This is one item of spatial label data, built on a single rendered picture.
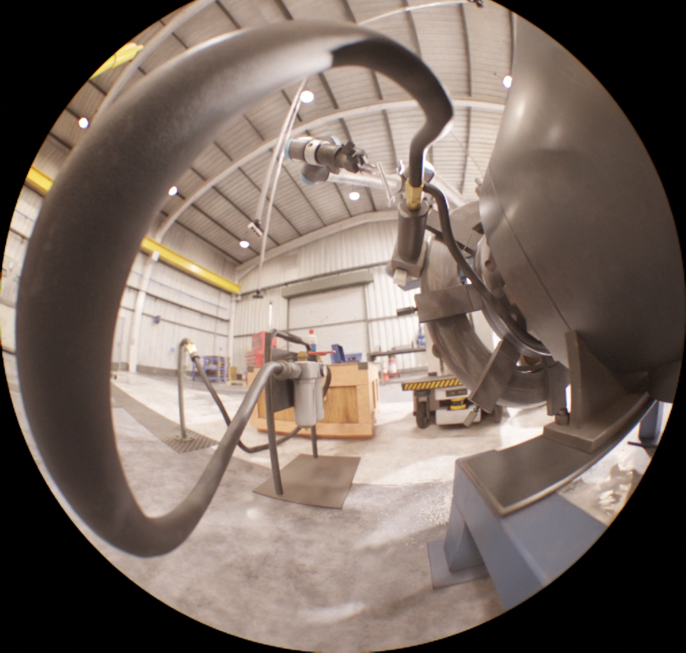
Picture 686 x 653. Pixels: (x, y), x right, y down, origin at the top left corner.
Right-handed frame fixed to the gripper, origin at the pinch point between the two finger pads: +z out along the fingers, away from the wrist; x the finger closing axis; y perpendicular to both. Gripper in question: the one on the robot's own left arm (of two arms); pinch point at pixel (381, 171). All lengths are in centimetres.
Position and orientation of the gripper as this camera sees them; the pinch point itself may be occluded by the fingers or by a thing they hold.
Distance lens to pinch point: 64.2
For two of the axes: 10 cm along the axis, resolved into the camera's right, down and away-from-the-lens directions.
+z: 7.8, 5.3, -3.3
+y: -3.6, -0.5, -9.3
